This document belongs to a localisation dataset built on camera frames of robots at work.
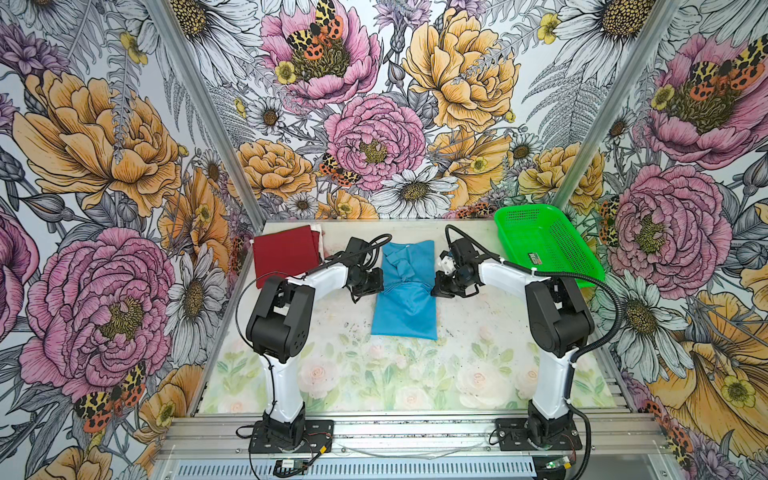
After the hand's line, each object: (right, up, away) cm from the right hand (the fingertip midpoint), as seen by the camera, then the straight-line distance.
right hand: (434, 298), depth 95 cm
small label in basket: (+39, +12, +15) cm, 43 cm away
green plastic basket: (+45, +21, +22) cm, 54 cm away
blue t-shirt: (-9, -2, 0) cm, 9 cm away
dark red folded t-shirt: (-53, +14, +19) cm, 58 cm away
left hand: (-16, +1, +1) cm, 16 cm away
